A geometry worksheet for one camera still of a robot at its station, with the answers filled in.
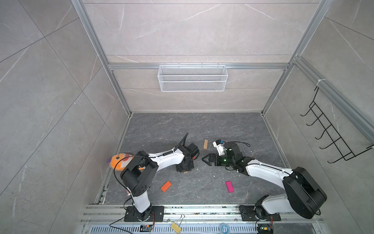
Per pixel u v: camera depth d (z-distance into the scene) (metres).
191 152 0.71
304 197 0.42
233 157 0.67
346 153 0.58
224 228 0.70
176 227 0.70
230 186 0.82
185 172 0.86
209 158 0.75
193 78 1.01
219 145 0.79
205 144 1.00
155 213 0.73
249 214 0.73
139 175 0.46
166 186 0.82
